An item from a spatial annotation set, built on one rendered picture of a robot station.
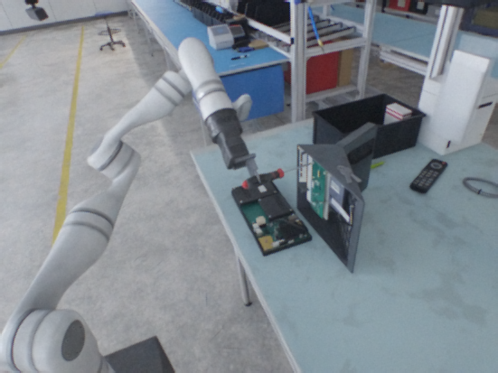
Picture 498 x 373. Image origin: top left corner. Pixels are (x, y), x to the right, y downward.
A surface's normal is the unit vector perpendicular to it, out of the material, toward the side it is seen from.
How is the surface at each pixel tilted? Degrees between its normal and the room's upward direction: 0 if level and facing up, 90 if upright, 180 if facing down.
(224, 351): 0
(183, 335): 0
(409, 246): 0
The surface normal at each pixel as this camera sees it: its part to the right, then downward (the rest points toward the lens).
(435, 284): -0.08, -0.79
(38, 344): -0.11, -0.30
